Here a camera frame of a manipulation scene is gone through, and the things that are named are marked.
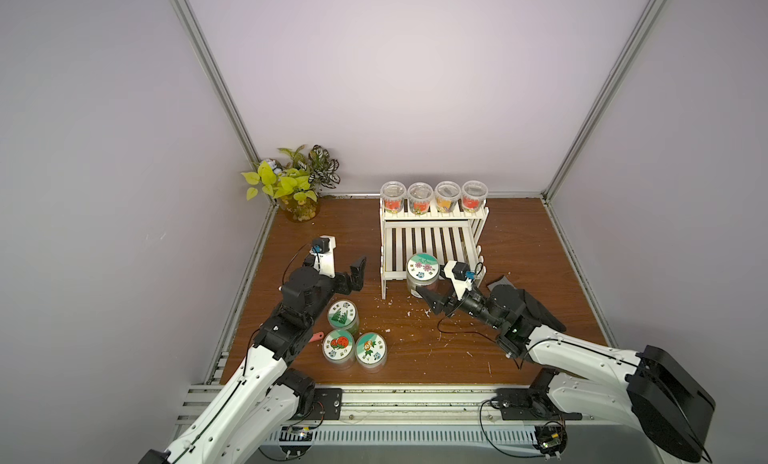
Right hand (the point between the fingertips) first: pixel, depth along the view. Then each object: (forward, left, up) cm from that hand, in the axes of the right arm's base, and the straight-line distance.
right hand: (428, 273), depth 71 cm
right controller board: (-30, -30, -25) cm, 49 cm away
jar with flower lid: (0, +1, +2) cm, 3 cm away
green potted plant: (+34, +42, 0) cm, 54 cm away
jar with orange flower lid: (-15, +14, -15) cm, 25 cm away
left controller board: (-33, +33, -27) cm, 53 cm away
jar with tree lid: (-5, +23, -15) cm, 28 cm away
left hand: (+4, +19, +2) cm, 19 cm away
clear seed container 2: (+18, -5, +10) cm, 21 cm away
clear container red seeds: (+17, +9, +10) cm, 22 cm away
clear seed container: (+17, +2, +10) cm, 20 cm away
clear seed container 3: (+18, -12, +9) cm, 24 cm away
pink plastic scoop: (-9, +31, -22) cm, 39 cm away
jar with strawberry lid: (-14, +23, -14) cm, 30 cm away
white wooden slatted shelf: (+20, -8, -11) cm, 24 cm away
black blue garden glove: (+11, -26, -23) cm, 37 cm away
